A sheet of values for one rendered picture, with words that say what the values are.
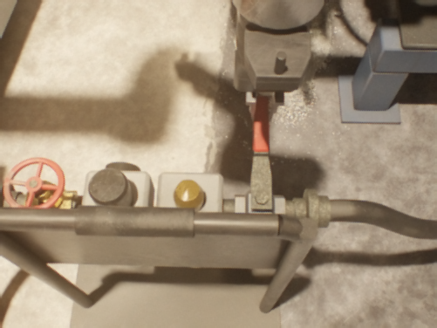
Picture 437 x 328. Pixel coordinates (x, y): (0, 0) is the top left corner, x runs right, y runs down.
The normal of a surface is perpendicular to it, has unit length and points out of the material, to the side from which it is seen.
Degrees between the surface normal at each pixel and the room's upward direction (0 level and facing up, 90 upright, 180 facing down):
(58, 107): 0
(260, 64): 0
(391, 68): 90
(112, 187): 0
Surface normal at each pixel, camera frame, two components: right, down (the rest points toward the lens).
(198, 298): 0.00, -0.41
